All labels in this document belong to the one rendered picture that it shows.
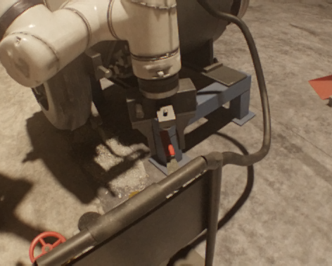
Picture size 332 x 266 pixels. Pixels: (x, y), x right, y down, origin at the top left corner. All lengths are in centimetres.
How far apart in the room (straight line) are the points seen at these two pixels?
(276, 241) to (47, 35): 92
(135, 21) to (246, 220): 82
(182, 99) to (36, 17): 30
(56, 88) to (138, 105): 37
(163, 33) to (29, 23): 21
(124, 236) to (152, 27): 33
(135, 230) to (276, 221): 70
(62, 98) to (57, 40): 47
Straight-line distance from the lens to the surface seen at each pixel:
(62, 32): 40
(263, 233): 103
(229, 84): 126
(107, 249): 46
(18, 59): 38
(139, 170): 122
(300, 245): 104
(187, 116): 56
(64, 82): 81
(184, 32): 113
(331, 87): 198
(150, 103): 51
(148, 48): 44
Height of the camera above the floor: 87
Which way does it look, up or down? 39 degrees down
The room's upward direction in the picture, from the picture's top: 7 degrees counter-clockwise
